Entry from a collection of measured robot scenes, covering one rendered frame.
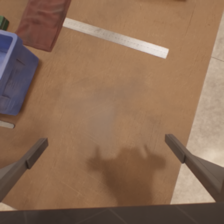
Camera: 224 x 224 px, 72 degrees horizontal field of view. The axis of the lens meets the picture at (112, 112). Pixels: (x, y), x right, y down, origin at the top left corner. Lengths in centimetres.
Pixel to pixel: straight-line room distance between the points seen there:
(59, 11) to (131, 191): 56
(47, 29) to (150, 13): 32
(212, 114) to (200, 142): 17
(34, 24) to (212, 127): 94
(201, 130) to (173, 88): 56
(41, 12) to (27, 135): 38
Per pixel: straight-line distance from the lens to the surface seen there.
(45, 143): 17
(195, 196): 102
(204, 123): 100
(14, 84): 48
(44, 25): 59
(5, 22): 67
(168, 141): 16
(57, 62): 53
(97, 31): 53
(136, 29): 53
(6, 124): 56
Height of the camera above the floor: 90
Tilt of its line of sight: 80 degrees down
